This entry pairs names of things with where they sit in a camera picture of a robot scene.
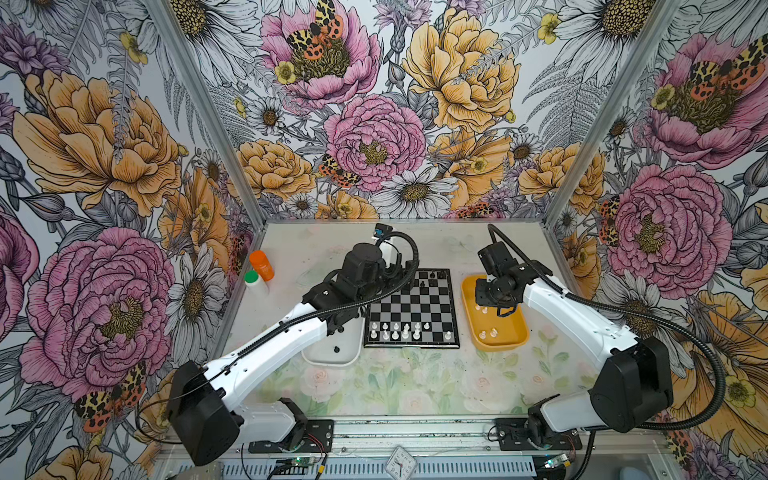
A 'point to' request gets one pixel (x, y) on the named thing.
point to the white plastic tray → (338, 349)
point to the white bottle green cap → (256, 286)
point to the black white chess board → (423, 316)
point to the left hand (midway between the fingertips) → (400, 266)
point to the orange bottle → (260, 262)
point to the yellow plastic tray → (491, 332)
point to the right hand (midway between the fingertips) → (487, 306)
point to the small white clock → (400, 464)
